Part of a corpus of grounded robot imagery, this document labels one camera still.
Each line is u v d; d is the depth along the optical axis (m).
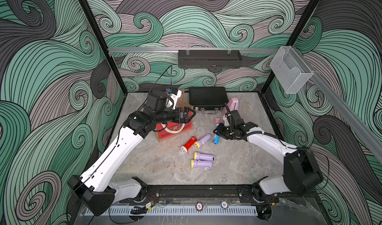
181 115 0.57
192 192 0.75
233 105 0.92
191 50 0.94
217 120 1.01
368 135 0.51
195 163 0.80
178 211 0.76
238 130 0.65
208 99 1.10
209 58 1.00
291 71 0.81
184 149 0.86
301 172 0.42
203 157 0.83
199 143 0.88
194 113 0.62
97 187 0.37
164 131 0.81
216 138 0.83
